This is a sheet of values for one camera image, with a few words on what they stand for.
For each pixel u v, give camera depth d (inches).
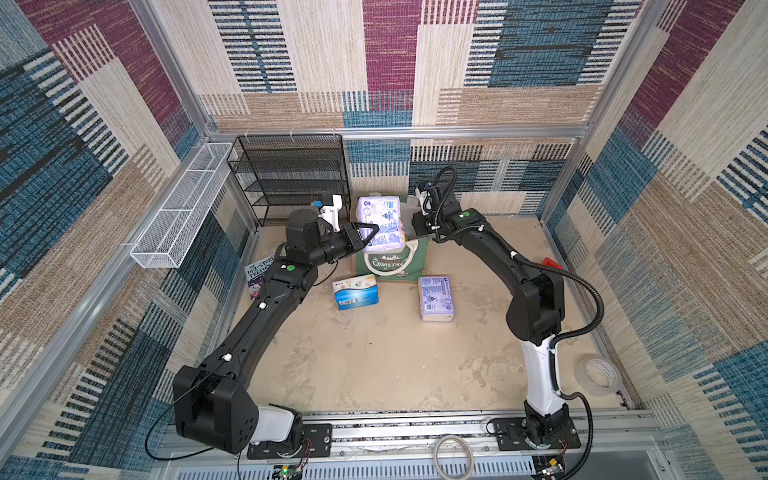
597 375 32.5
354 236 25.5
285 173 42.5
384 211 28.6
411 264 36.0
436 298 36.1
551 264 40.1
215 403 15.5
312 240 23.8
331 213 26.6
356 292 36.0
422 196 32.9
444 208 28.1
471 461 27.5
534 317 21.4
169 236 28.1
